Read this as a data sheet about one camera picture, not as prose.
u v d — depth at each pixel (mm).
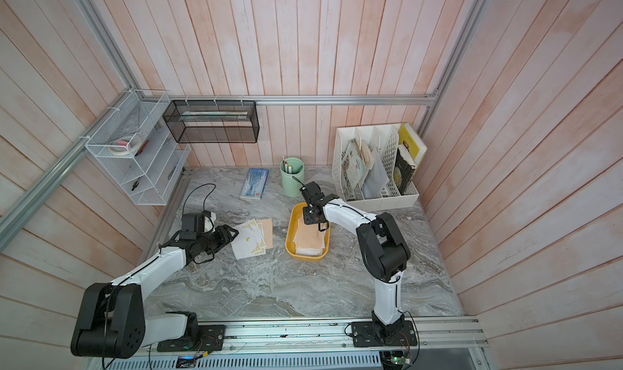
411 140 945
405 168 955
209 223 746
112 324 414
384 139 1050
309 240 954
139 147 747
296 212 969
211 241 763
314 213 706
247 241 949
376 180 991
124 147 687
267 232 977
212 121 1029
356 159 962
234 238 830
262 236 955
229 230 828
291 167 1062
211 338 731
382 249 511
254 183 1132
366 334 732
